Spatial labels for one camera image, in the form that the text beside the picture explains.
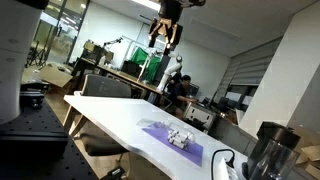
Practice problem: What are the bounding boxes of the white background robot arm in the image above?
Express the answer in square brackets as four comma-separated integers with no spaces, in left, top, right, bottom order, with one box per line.
[148,0,206,56]

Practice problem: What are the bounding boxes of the grey office chair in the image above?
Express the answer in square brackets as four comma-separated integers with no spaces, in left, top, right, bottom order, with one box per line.
[73,73,133,157]

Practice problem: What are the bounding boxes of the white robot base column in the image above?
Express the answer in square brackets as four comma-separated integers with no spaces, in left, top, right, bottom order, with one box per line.
[0,0,49,124]

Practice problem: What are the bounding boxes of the grey electronics box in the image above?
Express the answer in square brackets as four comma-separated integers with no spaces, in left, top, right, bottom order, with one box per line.
[184,103,216,130]

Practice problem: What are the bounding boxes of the seated person dark shirt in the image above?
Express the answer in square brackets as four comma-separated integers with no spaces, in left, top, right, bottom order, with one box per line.
[169,75,197,119]

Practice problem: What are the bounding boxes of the green cloth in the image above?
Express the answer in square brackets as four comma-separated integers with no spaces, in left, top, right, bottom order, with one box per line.
[130,47,161,82]

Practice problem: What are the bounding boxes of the wooden background desk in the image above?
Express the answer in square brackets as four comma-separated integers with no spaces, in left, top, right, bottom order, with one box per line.
[71,58,163,96]

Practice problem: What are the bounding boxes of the black power cable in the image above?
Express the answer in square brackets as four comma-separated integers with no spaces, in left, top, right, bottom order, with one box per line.
[210,148,236,180]

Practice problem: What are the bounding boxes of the cardboard box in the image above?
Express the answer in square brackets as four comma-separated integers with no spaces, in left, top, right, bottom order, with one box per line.
[39,64,73,87]

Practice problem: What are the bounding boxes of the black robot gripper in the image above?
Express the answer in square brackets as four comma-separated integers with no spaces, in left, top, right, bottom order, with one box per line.
[148,0,206,55]

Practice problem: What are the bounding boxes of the black perforated breadboard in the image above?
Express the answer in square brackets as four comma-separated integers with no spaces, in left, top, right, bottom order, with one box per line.
[0,101,97,180]

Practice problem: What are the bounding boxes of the black clamp mount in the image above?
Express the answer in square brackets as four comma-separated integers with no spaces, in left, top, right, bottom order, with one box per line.
[100,166,125,180]

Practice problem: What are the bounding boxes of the clear plastic bag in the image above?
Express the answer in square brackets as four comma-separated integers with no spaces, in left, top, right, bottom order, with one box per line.
[136,119,196,150]

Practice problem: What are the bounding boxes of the purple mat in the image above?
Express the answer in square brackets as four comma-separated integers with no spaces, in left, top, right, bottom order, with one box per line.
[142,122,203,167]

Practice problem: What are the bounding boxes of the white small blocks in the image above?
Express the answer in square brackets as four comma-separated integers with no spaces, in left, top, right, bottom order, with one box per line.
[167,130,190,149]

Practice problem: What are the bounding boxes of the black lidded glass jar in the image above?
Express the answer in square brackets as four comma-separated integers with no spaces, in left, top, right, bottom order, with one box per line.
[242,121,300,180]

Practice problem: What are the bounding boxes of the white extension cord strip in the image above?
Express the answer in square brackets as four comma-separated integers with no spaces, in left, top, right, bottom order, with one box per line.
[213,158,239,180]

